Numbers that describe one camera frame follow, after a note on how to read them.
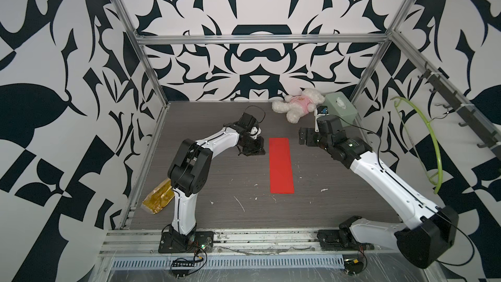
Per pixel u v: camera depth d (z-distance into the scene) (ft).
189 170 1.67
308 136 2.31
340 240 2.39
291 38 3.03
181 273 2.25
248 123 2.55
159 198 2.70
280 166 3.07
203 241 2.43
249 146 2.66
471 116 1.80
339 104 3.57
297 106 3.55
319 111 2.26
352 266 2.35
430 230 1.25
